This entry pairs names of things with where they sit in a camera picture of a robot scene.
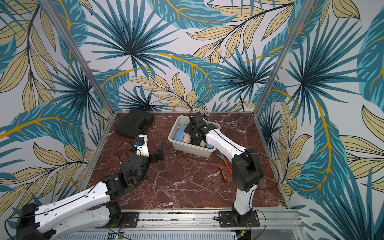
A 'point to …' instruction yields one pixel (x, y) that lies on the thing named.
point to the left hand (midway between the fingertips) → (153, 143)
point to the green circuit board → (118, 237)
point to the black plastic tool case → (134, 123)
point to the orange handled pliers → (221, 159)
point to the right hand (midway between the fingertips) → (189, 130)
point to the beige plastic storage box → (186, 149)
